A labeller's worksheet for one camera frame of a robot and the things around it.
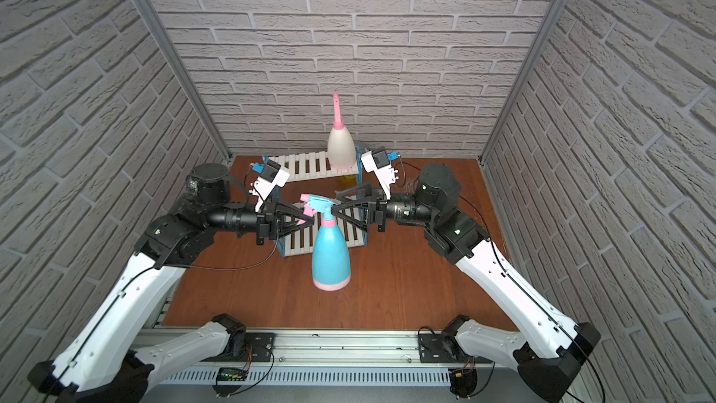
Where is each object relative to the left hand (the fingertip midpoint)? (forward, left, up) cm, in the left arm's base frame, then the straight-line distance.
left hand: (310, 212), depth 54 cm
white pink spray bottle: (+26, -4, -8) cm, 28 cm away
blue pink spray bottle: (-8, -4, -6) cm, 11 cm away
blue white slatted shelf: (+26, +4, -14) cm, 29 cm away
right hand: (-2, -5, +3) cm, 6 cm away
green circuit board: (-23, +24, -43) cm, 54 cm away
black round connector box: (-25, -37, -41) cm, 61 cm away
